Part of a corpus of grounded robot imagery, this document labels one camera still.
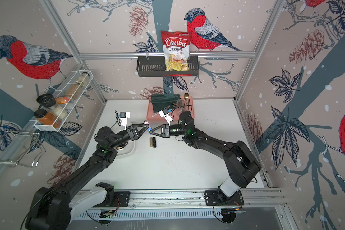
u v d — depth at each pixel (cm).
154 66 107
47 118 62
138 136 64
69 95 75
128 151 86
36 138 69
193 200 75
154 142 95
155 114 110
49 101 62
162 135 68
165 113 70
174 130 68
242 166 44
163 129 67
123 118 65
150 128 69
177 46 82
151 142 95
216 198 73
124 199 73
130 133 63
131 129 67
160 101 121
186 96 106
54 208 39
